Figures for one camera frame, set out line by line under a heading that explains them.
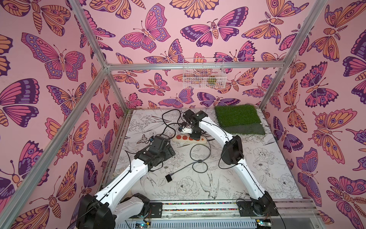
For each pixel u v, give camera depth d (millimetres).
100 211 383
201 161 914
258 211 648
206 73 960
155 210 735
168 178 850
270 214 716
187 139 983
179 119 1110
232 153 632
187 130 895
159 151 615
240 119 1101
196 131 845
